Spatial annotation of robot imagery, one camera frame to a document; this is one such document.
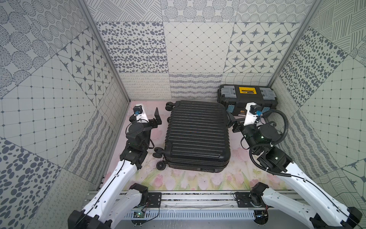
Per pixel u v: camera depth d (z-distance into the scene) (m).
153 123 0.64
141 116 0.59
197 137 0.77
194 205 0.74
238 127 0.56
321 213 0.40
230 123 0.57
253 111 0.50
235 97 0.99
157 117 0.70
